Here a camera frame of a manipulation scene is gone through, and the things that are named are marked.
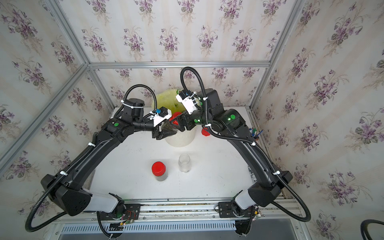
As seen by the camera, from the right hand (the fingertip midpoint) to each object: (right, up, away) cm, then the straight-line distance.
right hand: (180, 117), depth 62 cm
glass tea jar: (0, -27, +25) cm, 37 cm away
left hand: (-3, -3, +6) cm, 7 cm away
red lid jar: (-12, -27, +13) cm, 32 cm away
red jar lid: (+14, -9, +39) cm, 42 cm away
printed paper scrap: (+40, -33, +21) cm, 56 cm away
